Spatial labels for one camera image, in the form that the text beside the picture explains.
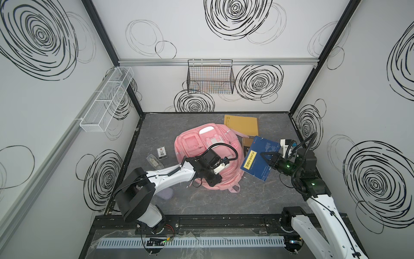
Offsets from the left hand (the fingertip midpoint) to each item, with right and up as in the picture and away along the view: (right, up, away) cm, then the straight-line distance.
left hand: (219, 177), depth 83 cm
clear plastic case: (-36, +5, +10) cm, 38 cm away
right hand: (+17, +13, -11) cm, 25 cm away
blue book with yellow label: (+15, +10, -9) cm, 20 cm away
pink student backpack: (-15, +18, +16) cm, 28 cm away
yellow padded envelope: (+22, +27, +29) cm, 46 cm away
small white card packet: (-35, +10, +16) cm, 40 cm away
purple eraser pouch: (-27, -8, -2) cm, 28 cm away
